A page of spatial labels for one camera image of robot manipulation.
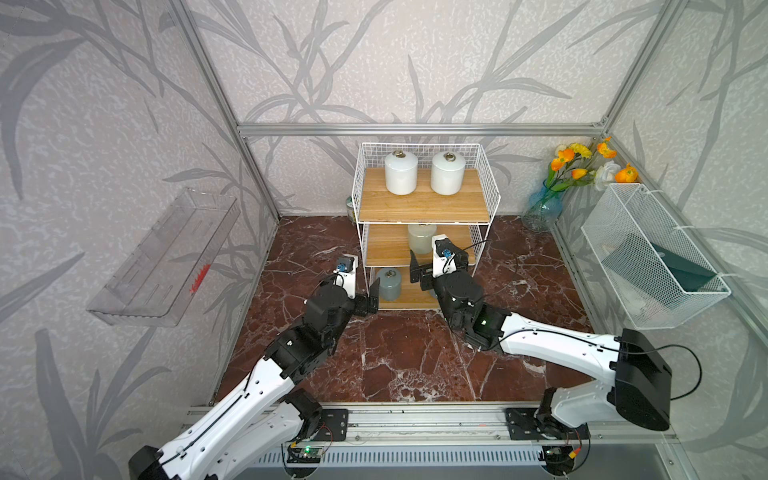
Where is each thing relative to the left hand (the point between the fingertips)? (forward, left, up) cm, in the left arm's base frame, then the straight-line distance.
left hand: (364, 277), depth 72 cm
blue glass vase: (+40, -62, -14) cm, 75 cm away
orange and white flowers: (+46, -69, +1) cm, 82 cm away
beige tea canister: (+8, -14, +6) cm, 17 cm away
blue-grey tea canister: (+8, -6, -15) cm, 18 cm away
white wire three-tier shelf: (+17, -4, -1) cm, 17 cm away
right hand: (+6, -16, +4) cm, 18 cm away
